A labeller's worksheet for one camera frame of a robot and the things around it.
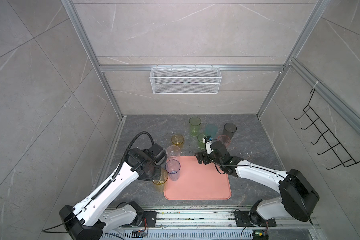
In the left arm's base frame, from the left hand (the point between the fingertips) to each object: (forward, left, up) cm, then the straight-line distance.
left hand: (154, 172), depth 71 cm
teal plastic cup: (+37, -37, -14) cm, 54 cm away
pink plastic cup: (+27, -44, -14) cm, 54 cm away
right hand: (+15, -26, -7) cm, 31 cm away
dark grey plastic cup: (+30, -46, -6) cm, 55 cm away
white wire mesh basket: (+60, -18, +12) cm, 64 cm away
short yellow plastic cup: (+28, -12, -14) cm, 34 cm away
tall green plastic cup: (+35, -24, -5) cm, 43 cm away
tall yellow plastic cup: (-7, -3, +1) cm, 7 cm away
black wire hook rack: (+2, -79, +13) cm, 80 cm away
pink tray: (+1, -23, -17) cm, 29 cm away
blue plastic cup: (+5, -9, -6) cm, 12 cm away
